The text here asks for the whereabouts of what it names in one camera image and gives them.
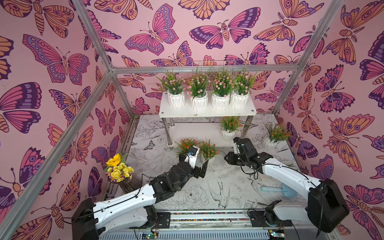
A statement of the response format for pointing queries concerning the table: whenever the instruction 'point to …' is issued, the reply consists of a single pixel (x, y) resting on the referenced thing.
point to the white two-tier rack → (185, 123)
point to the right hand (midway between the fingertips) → (226, 156)
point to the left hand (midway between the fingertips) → (200, 156)
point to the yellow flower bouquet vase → (117, 170)
